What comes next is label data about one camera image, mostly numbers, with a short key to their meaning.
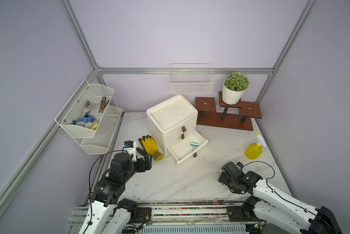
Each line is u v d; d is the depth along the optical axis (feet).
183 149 3.16
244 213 2.13
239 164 2.51
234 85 2.75
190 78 3.15
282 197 1.57
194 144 3.25
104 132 3.11
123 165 1.64
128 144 1.97
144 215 2.38
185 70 3.02
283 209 1.56
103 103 2.67
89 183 1.58
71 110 2.27
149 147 3.21
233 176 2.06
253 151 3.10
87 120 2.32
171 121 2.76
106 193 1.48
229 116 3.78
